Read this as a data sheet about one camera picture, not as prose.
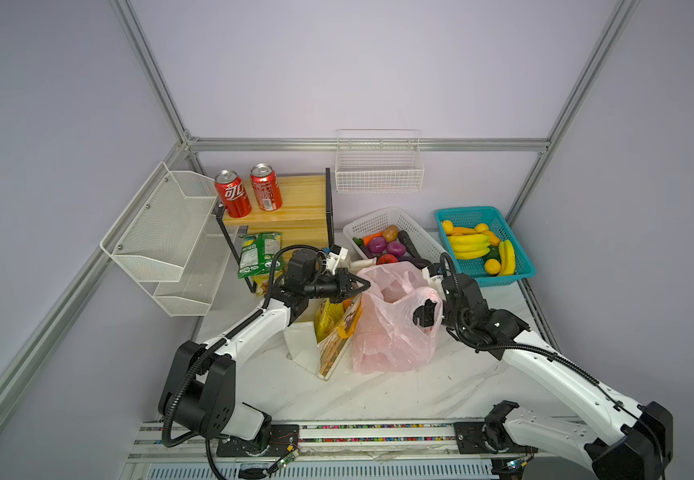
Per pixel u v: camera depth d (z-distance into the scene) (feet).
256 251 2.88
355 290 2.45
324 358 2.51
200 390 1.38
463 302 1.83
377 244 3.60
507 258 3.39
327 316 2.62
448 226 3.75
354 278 2.49
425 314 2.16
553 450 1.77
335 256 2.50
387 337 2.35
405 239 3.65
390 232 3.72
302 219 2.51
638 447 1.24
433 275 2.22
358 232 3.66
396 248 3.54
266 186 2.35
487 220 3.79
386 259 3.35
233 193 2.30
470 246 3.47
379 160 3.53
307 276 2.16
